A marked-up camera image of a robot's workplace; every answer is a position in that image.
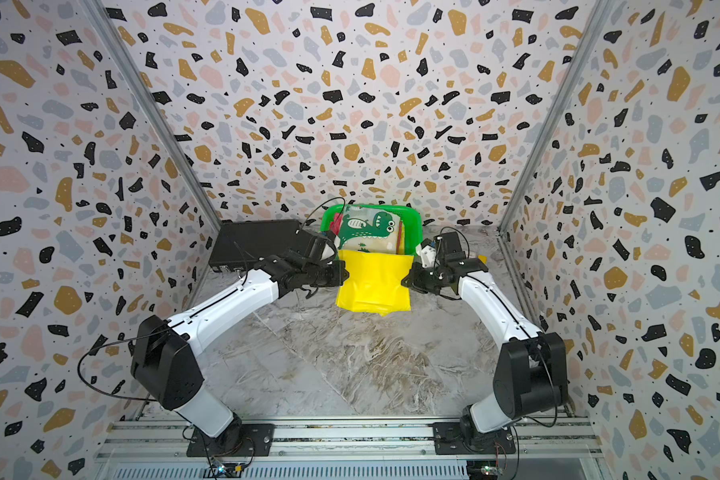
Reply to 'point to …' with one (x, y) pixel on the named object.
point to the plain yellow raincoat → (374, 283)
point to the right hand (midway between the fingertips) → (402, 281)
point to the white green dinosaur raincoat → (369, 229)
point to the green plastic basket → (411, 222)
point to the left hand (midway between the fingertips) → (353, 273)
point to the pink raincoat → (336, 224)
